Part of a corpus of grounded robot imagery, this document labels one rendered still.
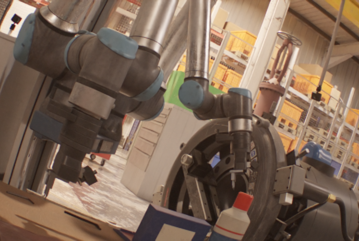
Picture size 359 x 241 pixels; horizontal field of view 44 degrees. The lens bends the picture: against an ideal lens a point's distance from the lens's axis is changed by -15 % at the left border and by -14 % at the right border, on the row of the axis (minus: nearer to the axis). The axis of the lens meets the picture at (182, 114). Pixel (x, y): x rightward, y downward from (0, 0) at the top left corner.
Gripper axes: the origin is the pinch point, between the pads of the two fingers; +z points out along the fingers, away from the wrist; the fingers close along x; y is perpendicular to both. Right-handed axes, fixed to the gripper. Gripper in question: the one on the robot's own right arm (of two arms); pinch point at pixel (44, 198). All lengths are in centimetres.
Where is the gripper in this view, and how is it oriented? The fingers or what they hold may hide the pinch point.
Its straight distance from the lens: 101.1
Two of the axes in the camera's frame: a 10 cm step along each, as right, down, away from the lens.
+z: -3.9, 9.2, -0.6
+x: -4.5, -1.3, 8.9
